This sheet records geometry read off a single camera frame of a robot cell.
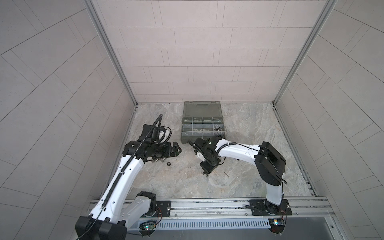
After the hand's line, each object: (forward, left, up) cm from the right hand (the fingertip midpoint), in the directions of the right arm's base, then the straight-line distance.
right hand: (206, 172), depth 82 cm
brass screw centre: (-1, -11, -2) cm, 11 cm away
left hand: (+6, +14, +17) cm, 23 cm away
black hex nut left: (+7, +22, 0) cm, 23 cm away
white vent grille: (-23, -1, -2) cm, 23 cm away
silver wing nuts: (+28, -10, +1) cm, 30 cm away
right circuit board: (-25, -30, -3) cm, 39 cm away
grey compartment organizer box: (+34, 0, +5) cm, 34 cm away
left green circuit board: (-22, +27, +3) cm, 35 cm away
